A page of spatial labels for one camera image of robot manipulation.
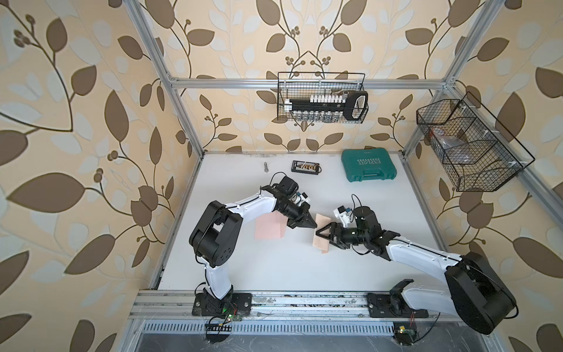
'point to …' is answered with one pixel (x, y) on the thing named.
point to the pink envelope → (270, 226)
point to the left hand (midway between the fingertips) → (314, 222)
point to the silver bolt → (266, 169)
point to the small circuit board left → (219, 332)
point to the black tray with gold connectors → (305, 167)
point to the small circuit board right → (405, 332)
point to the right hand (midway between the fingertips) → (320, 236)
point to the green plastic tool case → (368, 163)
